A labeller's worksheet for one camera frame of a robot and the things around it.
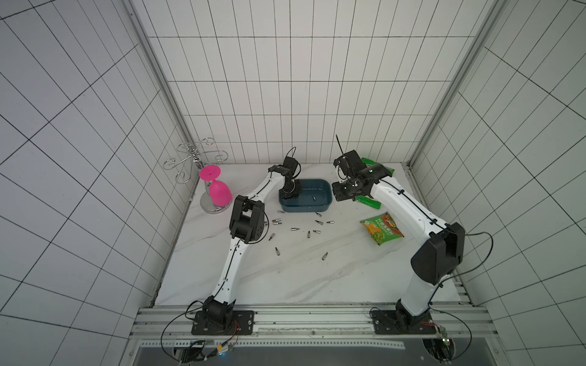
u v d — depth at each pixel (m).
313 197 1.06
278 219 0.98
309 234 0.95
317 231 0.95
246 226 0.65
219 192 0.87
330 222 0.97
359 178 0.59
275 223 0.98
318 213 1.00
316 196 1.08
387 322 0.72
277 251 0.90
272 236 0.92
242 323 0.73
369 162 1.21
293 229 0.95
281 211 1.00
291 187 0.94
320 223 0.98
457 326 0.69
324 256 0.88
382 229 0.92
